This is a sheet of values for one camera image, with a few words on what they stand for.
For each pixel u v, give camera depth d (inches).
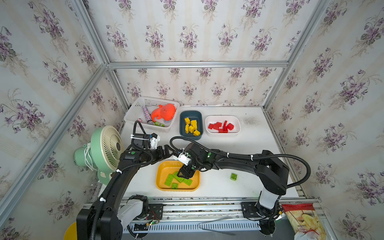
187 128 40.8
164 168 34.0
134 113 42.5
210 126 42.2
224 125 42.3
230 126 41.4
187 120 42.3
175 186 31.5
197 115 43.7
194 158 25.3
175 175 32.1
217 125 42.3
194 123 42.2
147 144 24.4
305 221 26.0
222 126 42.3
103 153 24.3
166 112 41.4
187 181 32.3
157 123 42.2
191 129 39.9
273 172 18.0
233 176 33.0
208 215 28.8
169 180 32.3
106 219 14.6
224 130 41.0
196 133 39.8
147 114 43.3
